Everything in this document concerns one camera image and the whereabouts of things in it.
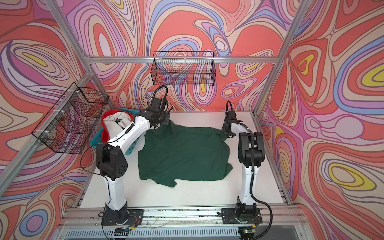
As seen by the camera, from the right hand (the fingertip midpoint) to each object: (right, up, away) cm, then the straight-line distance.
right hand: (229, 133), depth 106 cm
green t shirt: (-41, -13, -9) cm, 44 cm away
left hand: (-42, +12, -14) cm, 46 cm away
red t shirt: (-83, -1, -12) cm, 84 cm away
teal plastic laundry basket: (-87, -4, -13) cm, 88 cm away
